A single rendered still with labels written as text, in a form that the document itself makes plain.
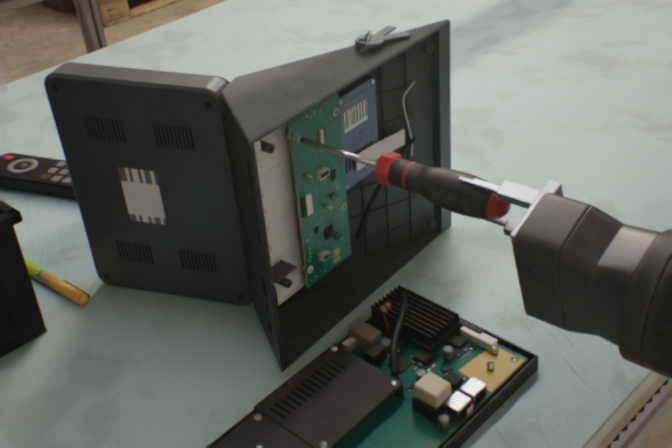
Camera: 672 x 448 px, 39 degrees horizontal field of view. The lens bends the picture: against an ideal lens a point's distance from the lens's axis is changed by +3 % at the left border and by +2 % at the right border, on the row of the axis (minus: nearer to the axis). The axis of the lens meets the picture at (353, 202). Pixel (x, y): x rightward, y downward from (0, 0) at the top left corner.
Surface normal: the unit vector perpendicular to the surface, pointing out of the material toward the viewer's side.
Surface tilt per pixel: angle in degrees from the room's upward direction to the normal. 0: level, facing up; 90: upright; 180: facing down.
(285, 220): 90
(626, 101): 0
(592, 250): 26
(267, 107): 0
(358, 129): 90
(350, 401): 0
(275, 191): 90
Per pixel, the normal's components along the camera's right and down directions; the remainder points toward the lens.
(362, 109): 0.79, 0.29
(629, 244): -0.39, -0.72
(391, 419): -0.07, -0.84
